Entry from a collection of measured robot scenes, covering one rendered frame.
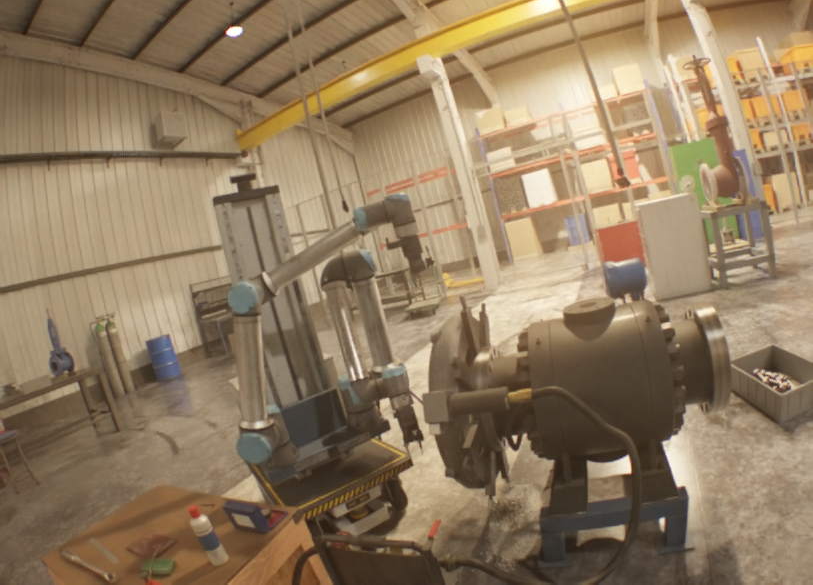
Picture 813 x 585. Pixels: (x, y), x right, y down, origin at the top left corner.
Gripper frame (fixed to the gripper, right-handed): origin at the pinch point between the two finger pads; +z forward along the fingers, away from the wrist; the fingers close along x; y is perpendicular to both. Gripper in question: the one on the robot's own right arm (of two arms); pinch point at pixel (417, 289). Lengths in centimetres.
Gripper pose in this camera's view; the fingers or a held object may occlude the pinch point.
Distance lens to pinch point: 162.8
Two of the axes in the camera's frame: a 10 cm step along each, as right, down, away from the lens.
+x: -2.5, -0.7, 9.6
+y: 9.3, -3.0, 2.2
